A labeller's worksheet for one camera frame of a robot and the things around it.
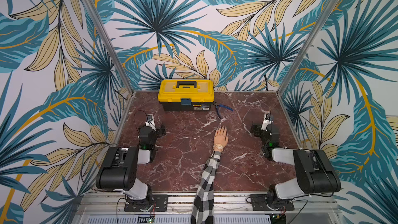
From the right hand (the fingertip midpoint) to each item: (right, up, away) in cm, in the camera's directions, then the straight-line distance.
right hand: (262, 122), depth 93 cm
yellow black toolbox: (-46, +17, +2) cm, 49 cm away
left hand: (-65, -1, 0) cm, 65 cm away
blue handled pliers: (-24, +10, +17) cm, 32 cm away
